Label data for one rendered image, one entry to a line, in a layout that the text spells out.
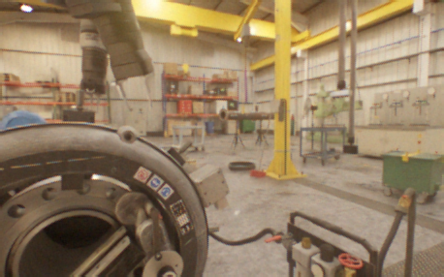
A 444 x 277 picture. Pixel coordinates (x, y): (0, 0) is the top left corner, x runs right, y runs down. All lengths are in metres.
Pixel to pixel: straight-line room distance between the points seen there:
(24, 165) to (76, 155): 0.09
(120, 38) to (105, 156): 0.28
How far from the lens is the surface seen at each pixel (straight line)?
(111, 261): 0.67
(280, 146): 4.06
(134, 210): 0.69
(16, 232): 0.79
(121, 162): 0.60
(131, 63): 0.48
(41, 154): 0.61
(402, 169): 3.44
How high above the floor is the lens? 0.98
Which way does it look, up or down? 4 degrees down
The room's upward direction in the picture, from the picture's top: 1 degrees counter-clockwise
